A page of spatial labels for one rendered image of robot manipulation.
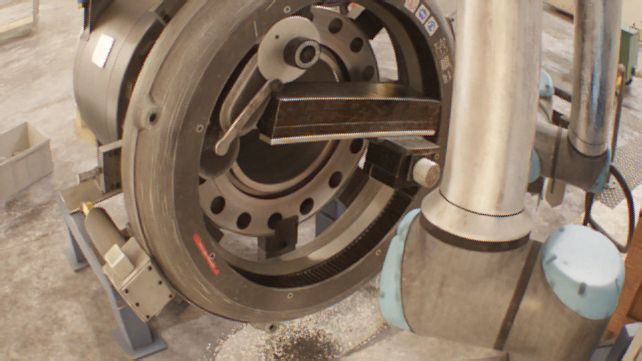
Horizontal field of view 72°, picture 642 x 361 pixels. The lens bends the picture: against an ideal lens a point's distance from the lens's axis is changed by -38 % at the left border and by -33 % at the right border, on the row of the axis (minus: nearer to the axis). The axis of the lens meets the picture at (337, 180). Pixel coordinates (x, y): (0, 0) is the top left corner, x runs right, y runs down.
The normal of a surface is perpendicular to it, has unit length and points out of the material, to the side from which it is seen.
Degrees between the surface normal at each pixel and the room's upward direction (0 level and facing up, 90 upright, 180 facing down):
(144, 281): 90
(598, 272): 5
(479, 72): 81
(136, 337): 90
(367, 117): 90
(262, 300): 90
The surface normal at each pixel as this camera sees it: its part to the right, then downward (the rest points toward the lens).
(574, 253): 0.11, -0.86
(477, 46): -0.67, 0.18
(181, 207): 0.67, 0.37
